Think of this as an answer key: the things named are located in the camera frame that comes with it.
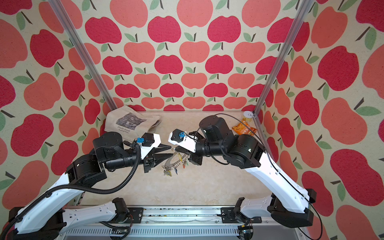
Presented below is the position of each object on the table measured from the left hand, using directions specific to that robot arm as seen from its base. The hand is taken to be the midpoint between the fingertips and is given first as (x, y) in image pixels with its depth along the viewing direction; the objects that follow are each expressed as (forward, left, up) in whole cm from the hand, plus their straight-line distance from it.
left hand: (172, 152), depth 51 cm
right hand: (+4, -4, -1) cm, 5 cm away
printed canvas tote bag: (+40, +34, -32) cm, 62 cm away
